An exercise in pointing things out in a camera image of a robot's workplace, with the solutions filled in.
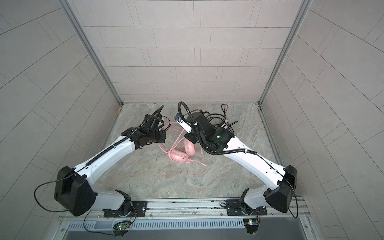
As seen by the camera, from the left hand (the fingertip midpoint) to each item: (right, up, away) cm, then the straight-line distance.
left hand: (168, 133), depth 82 cm
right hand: (+12, +5, -11) cm, 17 cm away
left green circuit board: (-16, -38, -18) cm, 46 cm away
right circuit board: (+41, -40, -14) cm, 59 cm away
